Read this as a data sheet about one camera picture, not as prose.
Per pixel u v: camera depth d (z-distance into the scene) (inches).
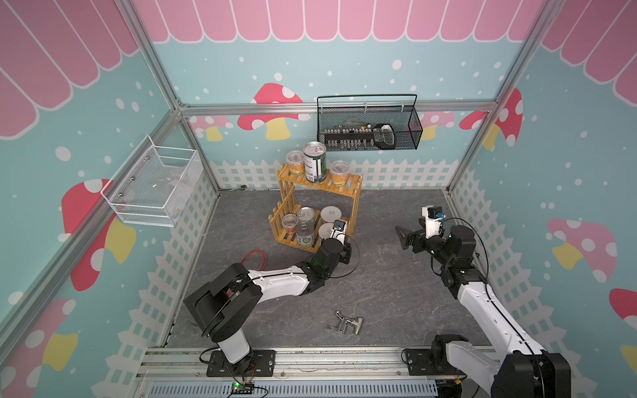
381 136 35.4
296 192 46.8
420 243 28.0
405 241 28.7
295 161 32.7
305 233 37.1
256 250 39.5
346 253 26.2
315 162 30.5
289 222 38.2
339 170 31.4
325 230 36.0
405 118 37.8
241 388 28.7
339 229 29.2
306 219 39.3
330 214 38.1
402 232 28.0
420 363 29.0
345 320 31.9
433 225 27.2
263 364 29.3
